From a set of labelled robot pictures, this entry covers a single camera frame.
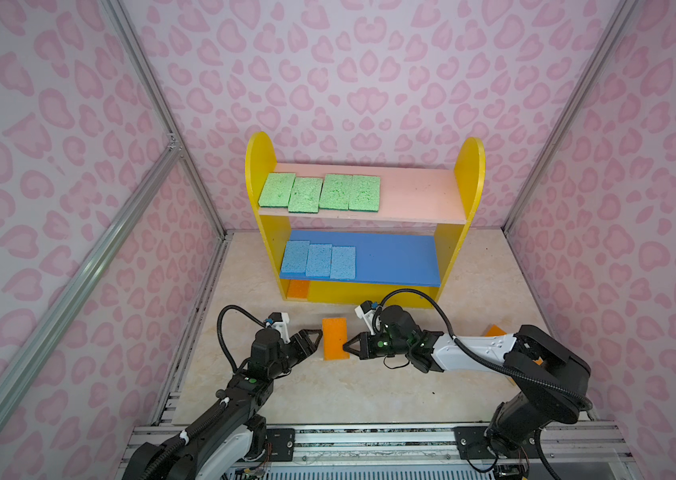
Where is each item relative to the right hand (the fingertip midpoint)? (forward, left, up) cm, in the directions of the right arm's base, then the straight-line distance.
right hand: (345, 348), depth 79 cm
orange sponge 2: (-12, -34, +26) cm, 44 cm away
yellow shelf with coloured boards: (+50, -5, -10) cm, 51 cm away
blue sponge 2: (+24, +9, +6) cm, 26 cm away
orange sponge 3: (+23, +17, -8) cm, 29 cm away
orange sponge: (+3, +3, 0) cm, 4 cm away
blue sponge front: (+25, +1, +5) cm, 25 cm away
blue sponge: (+27, +16, +5) cm, 32 cm away
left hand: (+5, +7, -1) cm, 9 cm away
